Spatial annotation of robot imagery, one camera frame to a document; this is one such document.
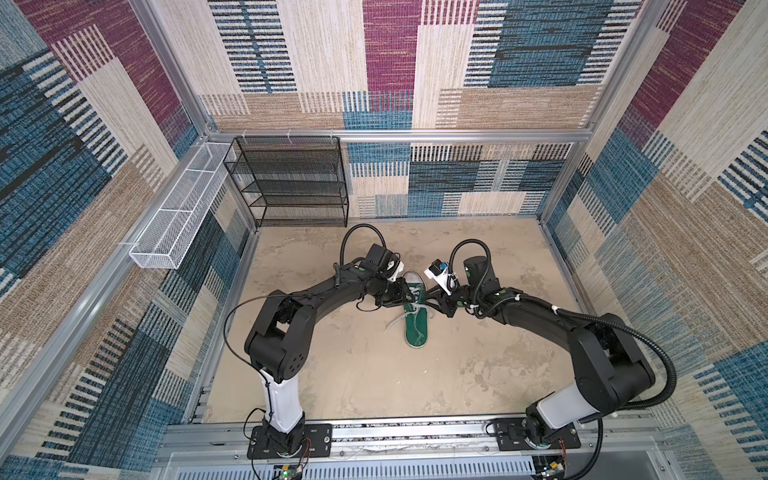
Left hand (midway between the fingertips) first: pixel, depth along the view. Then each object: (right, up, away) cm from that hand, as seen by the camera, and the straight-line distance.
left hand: (414, 296), depth 88 cm
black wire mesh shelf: (-42, +38, +21) cm, 61 cm away
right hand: (+3, -1, -1) cm, 4 cm away
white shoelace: (+1, 0, +8) cm, 8 cm away
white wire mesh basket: (-75, +16, +3) cm, 77 cm away
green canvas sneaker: (+1, -5, +1) cm, 5 cm away
